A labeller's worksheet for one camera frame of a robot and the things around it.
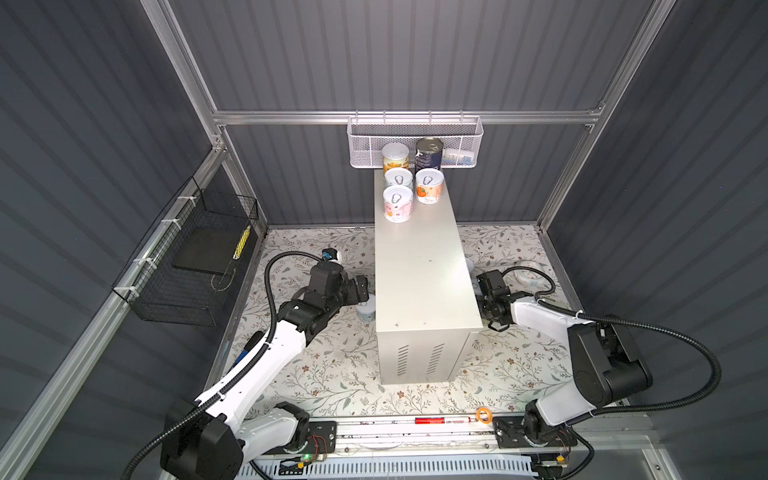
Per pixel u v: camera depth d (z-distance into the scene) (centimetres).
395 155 80
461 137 83
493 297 74
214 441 37
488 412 77
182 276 72
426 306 59
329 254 70
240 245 78
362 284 72
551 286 77
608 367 46
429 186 75
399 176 77
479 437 75
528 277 102
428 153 77
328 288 59
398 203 71
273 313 54
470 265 102
